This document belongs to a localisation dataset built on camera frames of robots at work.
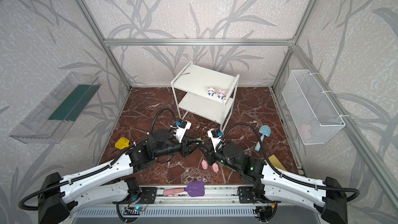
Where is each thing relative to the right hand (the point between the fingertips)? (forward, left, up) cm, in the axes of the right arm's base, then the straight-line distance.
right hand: (200, 140), depth 70 cm
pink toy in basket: (+5, -49, 0) cm, 49 cm away
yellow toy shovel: (+7, +47, -19) cm, 52 cm away
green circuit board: (-24, +29, -20) cm, 43 cm away
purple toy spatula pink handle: (-16, +4, -19) cm, 25 cm away
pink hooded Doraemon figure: (+15, -9, +15) cm, 23 cm away
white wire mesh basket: (+5, -46, +14) cm, 49 cm away
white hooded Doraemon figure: (+17, -5, +15) cm, 23 cm away
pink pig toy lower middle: (-5, -1, -20) cm, 20 cm away
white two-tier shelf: (+19, -2, +12) cm, 22 cm away
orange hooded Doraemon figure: (0, +1, +2) cm, 2 cm away
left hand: (0, 0, +2) cm, 2 cm away
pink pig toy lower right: (-7, -7, -19) cm, 21 cm away
